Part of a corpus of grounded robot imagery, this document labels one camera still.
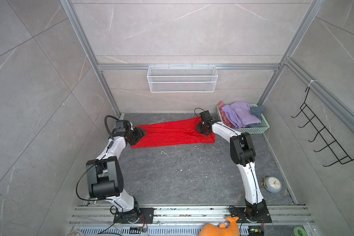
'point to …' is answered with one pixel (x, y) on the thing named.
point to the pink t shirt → (225, 120)
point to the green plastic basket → (219, 111)
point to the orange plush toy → (232, 229)
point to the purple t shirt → (240, 115)
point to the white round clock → (273, 184)
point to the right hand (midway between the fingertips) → (197, 128)
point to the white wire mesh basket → (163, 79)
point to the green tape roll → (299, 231)
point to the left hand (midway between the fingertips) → (143, 130)
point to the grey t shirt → (257, 110)
